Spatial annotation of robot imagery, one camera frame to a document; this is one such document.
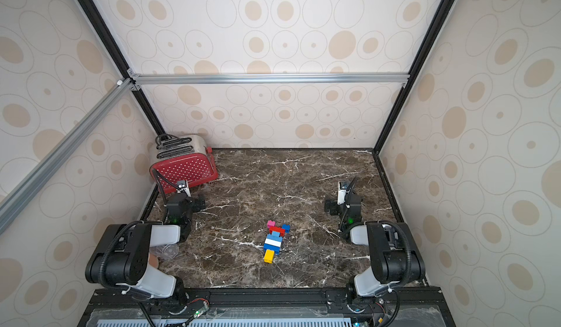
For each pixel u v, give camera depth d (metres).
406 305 0.73
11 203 0.51
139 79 0.90
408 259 0.42
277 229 0.88
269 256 0.81
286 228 0.89
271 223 0.90
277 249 0.83
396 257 0.45
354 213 0.72
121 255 0.45
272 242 0.85
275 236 0.87
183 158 0.93
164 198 1.00
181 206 0.72
